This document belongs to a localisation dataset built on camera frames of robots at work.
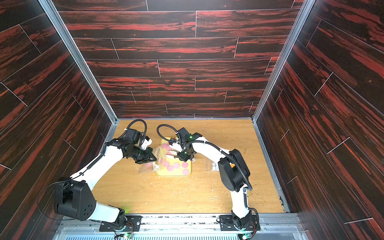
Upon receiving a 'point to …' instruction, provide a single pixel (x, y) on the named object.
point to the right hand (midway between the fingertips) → (186, 154)
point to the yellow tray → (169, 165)
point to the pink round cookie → (184, 164)
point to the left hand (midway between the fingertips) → (157, 158)
